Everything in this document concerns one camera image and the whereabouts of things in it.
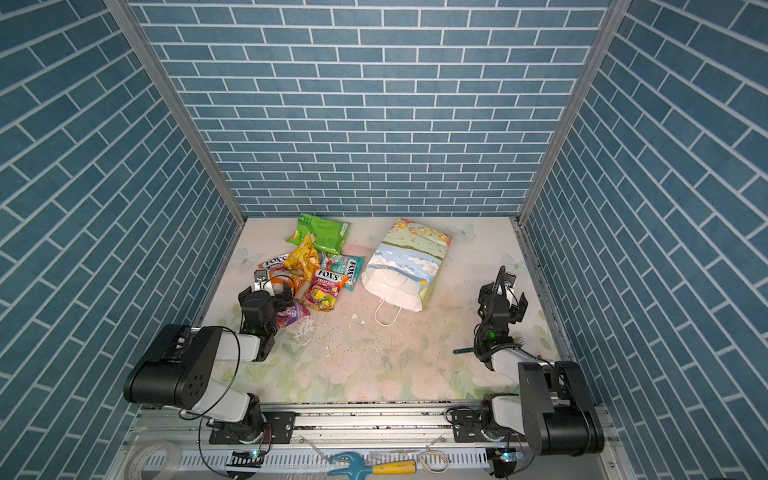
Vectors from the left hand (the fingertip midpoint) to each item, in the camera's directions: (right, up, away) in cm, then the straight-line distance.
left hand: (269, 283), depth 92 cm
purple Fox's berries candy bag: (+7, -9, -3) cm, 12 cm away
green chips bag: (+14, +16, +16) cm, 27 cm away
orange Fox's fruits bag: (+16, -3, +2) cm, 16 cm away
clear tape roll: (-19, -38, -25) cm, 50 cm away
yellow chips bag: (+9, +7, +7) cm, 14 cm away
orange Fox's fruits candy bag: (-2, +5, +10) cm, 12 cm away
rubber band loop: (+47, -39, -24) cm, 65 cm away
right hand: (+73, 0, -5) cm, 73 cm away
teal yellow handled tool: (+36, -38, -25) cm, 59 cm away
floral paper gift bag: (+43, +5, -1) cm, 43 cm away
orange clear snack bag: (+9, +3, -11) cm, 15 cm away
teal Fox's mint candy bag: (+24, +4, +10) cm, 26 cm away
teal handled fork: (+60, -19, -5) cm, 63 cm away
